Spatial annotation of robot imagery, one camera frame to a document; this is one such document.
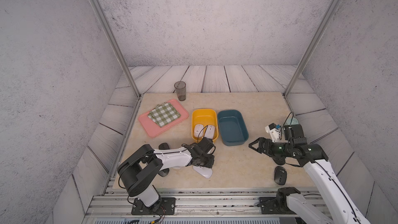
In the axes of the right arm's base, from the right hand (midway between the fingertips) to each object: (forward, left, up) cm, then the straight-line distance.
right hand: (257, 148), depth 73 cm
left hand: (-2, +19, -17) cm, 26 cm away
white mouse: (-6, +24, -15) cm, 29 cm away
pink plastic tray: (+22, +59, -18) cm, 65 cm away
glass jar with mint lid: (+21, -28, -9) cm, 36 cm away
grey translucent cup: (+51, +43, -8) cm, 67 cm away
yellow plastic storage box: (+31, +25, -17) cm, 44 cm away
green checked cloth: (+33, +53, -16) cm, 64 cm away
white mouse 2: (+18, +22, -16) cm, 32 cm away
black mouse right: (-7, -14, -17) cm, 23 cm away
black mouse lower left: (-6, +47, -16) cm, 50 cm away
